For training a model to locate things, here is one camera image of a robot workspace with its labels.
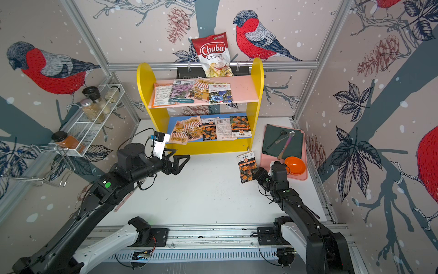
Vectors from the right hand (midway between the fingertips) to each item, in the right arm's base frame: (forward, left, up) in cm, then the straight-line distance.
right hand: (253, 171), depth 87 cm
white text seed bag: (+21, +17, +9) cm, 28 cm away
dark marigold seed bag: (+21, +25, +9) cm, 33 cm away
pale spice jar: (+26, +74, +29) cm, 83 cm away
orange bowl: (+6, -23, -3) cm, 24 cm away
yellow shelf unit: (+32, +25, +9) cm, 42 cm away
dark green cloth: (+27, -17, -6) cm, 33 cm away
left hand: (-6, +30, +26) cm, 41 cm away
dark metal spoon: (+32, -22, -5) cm, 39 cm away
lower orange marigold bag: (+24, +7, +8) cm, 27 cm away
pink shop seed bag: (+21, +34, +9) cm, 41 cm away
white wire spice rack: (+5, +78, +25) cm, 82 cm away
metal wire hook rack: (-15, +78, +30) cm, 85 cm away
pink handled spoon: (+31, -28, -5) cm, 42 cm away
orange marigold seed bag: (+7, +3, -4) cm, 9 cm away
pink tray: (+11, -9, -6) cm, 16 cm away
